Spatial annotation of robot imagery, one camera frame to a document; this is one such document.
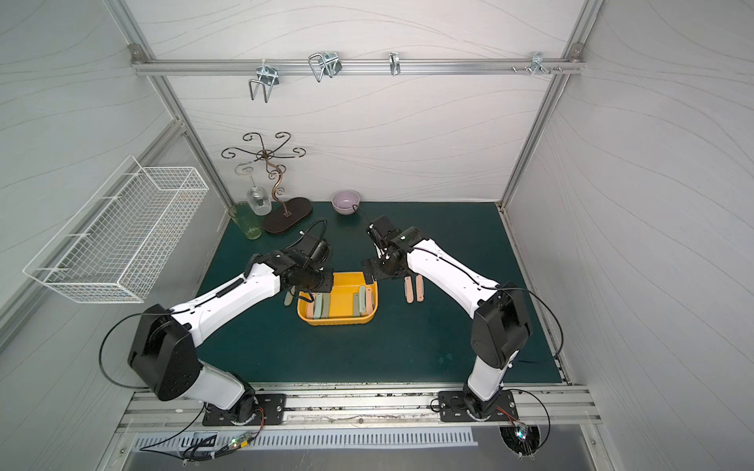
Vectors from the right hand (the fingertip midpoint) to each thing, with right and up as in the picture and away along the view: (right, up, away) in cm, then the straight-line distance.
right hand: (381, 271), depth 84 cm
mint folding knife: (-20, -12, +8) cm, 25 cm away
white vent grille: (-31, -39, -15) cm, 51 cm away
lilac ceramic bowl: (-16, +24, +34) cm, 45 cm away
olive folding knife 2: (-8, -11, +7) cm, 16 cm away
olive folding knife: (-18, -14, +7) cm, 23 cm away
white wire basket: (-63, +8, -16) cm, 66 cm away
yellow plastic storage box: (-10, -11, +10) cm, 18 cm away
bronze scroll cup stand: (-37, +19, +33) cm, 53 cm away
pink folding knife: (-22, -13, +6) cm, 27 cm away
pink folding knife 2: (+9, -8, +12) cm, 17 cm away
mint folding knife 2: (-6, -10, +9) cm, 15 cm away
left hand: (-15, -4, 0) cm, 15 cm away
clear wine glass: (-40, +22, +10) cm, 47 cm away
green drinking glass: (-48, +15, +19) cm, 54 cm away
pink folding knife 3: (+13, -7, +12) cm, 19 cm away
